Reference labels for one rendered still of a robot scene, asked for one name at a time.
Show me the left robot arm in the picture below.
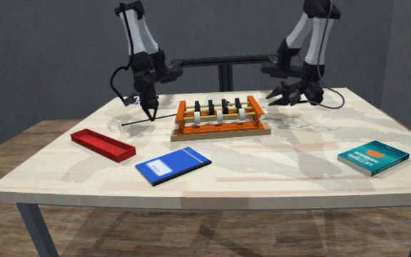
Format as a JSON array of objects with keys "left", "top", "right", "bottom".
[{"left": 263, "top": 0, "right": 340, "bottom": 104}]

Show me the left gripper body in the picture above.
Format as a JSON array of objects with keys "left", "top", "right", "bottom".
[{"left": 279, "top": 81, "right": 303, "bottom": 106}]

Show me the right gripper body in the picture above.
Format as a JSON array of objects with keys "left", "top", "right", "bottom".
[{"left": 125, "top": 87, "right": 159, "bottom": 108}]

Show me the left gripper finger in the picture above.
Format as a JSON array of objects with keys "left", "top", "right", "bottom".
[
  {"left": 265, "top": 86, "right": 283, "bottom": 99},
  {"left": 268, "top": 97, "right": 288, "bottom": 106}
]

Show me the blue notebook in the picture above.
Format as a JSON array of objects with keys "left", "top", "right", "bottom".
[{"left": 135, "top": 147, "right": 212, "bottom": 186}]

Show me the teal paperback book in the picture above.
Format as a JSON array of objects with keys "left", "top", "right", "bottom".
[{"left": 338, "top": 141, "right": 410, "bottom": 177}]

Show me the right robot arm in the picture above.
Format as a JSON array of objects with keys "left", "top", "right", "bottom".
[{"left": 114, "top": 0, "right": 181, "bottom": 93}]

